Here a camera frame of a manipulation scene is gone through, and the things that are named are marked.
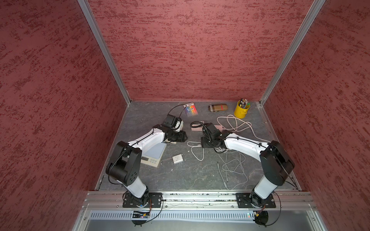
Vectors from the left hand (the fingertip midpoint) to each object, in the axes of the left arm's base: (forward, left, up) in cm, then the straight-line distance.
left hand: (183, 140), depth 89 cm
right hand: (-2, -15, -3) cm, 15 cm away
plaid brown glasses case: (+33, -24, -5) cm, 41 cm away
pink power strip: (-2, -10, +17) cm, 20 cm away
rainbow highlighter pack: (+31, -5, -6) cm, 32 cm away
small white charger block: (-10, +3, -5) cm, 12 cm away
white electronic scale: (-9, +19, -6) cm, 21 cm away
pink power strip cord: (+18, -41, -7) cm, 46 cm away
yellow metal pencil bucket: (+25, -42, +2) cm, 49 cm away
